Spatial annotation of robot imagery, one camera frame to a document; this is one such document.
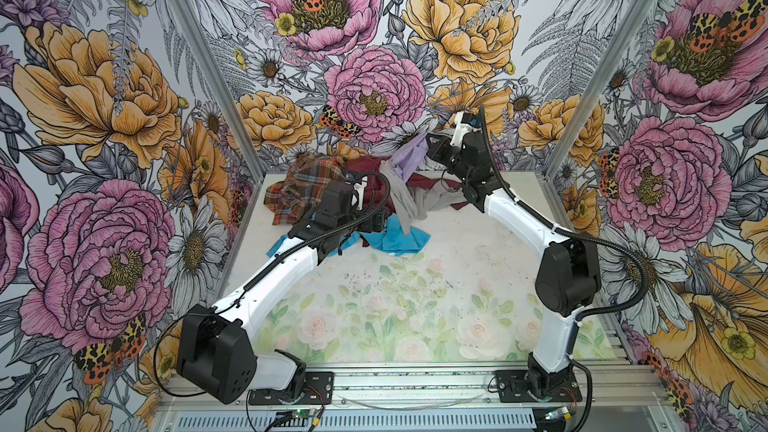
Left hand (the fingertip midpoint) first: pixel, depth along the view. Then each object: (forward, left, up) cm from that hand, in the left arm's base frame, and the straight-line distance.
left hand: (371, 217), depth 82 cm
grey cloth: (+19, -14, -17) cm, 30 cm away
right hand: (+17, -15, +11) cm, 26 cm away
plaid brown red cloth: (+18, +28, -14) cm, 37 cm away
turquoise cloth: (+5, -3, -15) cm, 16 cm away
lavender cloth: (+20, -11, +4) cm, 23 cm away
